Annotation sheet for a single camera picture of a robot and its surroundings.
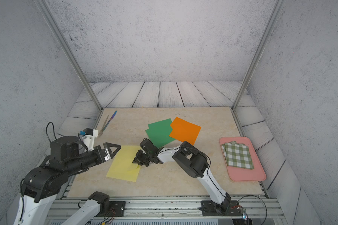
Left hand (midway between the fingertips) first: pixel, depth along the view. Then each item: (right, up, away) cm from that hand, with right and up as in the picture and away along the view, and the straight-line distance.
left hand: (118, 149), depth 60 cm
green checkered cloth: (+65, -11, +31) cm, 73 cm away
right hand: (-3, -15, +27) cm, 31 cm away
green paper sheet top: (+16, +8, +52) cm, 55 cm away
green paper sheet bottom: (+14, 0, +44) cm, 46 cm away
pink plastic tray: (+64, -21, +26) cm, 72 cm away
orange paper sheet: (+31, +3, +48) cm, 57 cm away
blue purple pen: (-27, +13, +55) cm, 63 cm away
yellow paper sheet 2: (-1, -18, +27) cm, 33 cm away
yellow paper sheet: (-8, -18, +28) cm, 34 cm away
